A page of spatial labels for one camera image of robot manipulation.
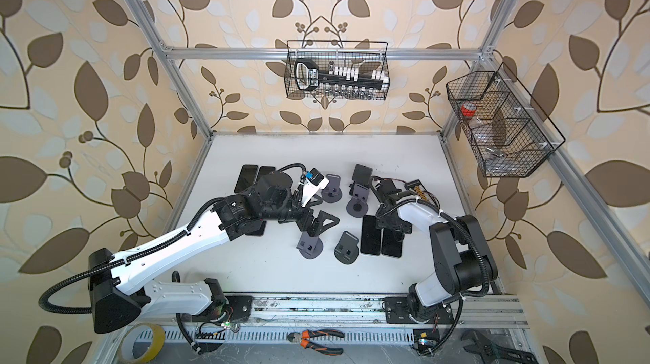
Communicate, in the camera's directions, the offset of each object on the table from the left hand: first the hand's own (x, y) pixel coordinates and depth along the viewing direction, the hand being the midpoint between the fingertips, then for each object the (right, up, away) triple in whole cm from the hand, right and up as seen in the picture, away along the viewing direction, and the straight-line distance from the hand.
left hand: (327, 207), depth 67 cm
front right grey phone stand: (+6, -16, +13) cm, 22 cm away
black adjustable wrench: (+45, -40, 0) cm, 60 cm away
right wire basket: (+54, +23, +9) cm, 59 cm away
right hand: (+23, -11, +24) cm, 35 cm away
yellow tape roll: (-46, -37, 0) cm, 59 cm away
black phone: (-29, +8, +41) cm, 50 cm away
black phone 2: (+15, -15, +22) cm, 30 cm away
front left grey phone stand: (-6, -16, +14) cm, 22 cm away
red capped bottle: (+48, +31, +19) cm, 60 cm away
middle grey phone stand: (+11, -6, +30) cm, 32 cm away
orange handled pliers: (-7, -37, +2) cm, 38 cm away
